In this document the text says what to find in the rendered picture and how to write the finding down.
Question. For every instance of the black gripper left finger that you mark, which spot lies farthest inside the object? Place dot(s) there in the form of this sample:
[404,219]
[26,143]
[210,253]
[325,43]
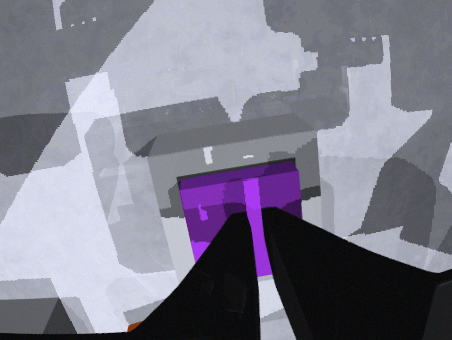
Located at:
[217,300]

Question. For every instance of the orange block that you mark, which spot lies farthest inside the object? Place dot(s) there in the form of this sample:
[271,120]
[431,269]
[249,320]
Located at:
[132,326]

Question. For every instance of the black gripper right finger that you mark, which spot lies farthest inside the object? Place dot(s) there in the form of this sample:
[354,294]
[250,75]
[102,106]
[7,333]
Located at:
[332,289]

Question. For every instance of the blue button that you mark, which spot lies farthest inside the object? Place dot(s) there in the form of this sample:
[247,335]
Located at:
[34,316]

